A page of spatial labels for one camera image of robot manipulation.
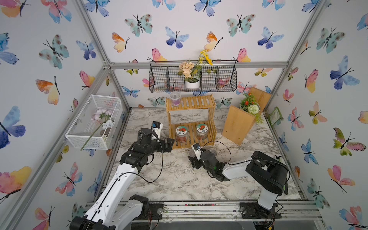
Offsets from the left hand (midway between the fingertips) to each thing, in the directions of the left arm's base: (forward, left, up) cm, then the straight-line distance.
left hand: (167, 137), depth 78 cm
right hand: (-1, -14, -16) cm, 21 cm away
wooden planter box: (+9, -41, +1) cm, 42 cm away
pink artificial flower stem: (+8, +33, +10) cm, 35 cm away
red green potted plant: (+23, -50, +1) cm, 55 cm away
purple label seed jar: (+18, -5, +11) cm, 22 cm away
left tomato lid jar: (+11, -7, -11) cm, 17 cm away
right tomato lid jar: (+11, -20, -11) cm, 25 cm away
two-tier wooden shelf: (+15, -11, -20) cm, 27 cm away
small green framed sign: (+29, -78, -18) cm, 85 cm away
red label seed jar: (+3, -28, -21) cm, 35 cm away
